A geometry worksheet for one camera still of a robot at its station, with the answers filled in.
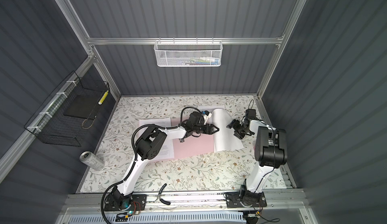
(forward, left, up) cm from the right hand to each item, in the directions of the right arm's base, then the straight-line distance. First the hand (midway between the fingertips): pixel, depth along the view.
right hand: (232, 130), depth 98 cm
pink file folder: (-11, +26, 0) cm, 28 cm away
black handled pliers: (-35, +42, -1) cm, 54 cm away
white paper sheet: (+20, +14, -2) cm, 25 cm away
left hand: (0, +10, +1) cm, 10 cm away
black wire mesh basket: (-10, +87, +29) cm, 92 cm away
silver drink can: (-24, +76, +11) cm, 81 cm away
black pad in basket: (-2, +81, +28) cm, 86 cm away
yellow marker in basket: (+5, +75, +28) cm, 80 cm away
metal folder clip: (-6, +34, -1) cm, 34 cm away
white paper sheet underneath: (-7, +6, -1) cm, 9 cm away
